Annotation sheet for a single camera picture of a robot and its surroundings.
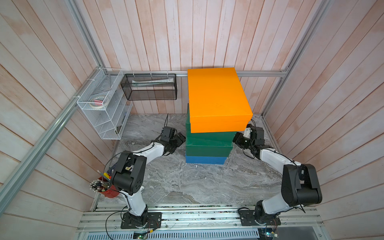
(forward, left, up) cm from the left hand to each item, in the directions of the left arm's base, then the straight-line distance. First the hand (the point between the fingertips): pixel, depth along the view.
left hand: (182, 142), depth 96 cm
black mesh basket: (+37, +24, +18) cm, 47 cm away
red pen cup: (-31, +37, +10) cm, 49 cm away
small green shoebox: (-13, -15, +14) cm, 24 cm away
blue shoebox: (-10, -15, -5) cm, 18 cm away
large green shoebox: (-12, -22, +25) cm, 35 cm away
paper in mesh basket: (+25, +28, +28) cm, 47 cm away
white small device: (-28, +22, -5) cm, 36 cm away
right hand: (+2, -30, +6) cm, 31 cm away
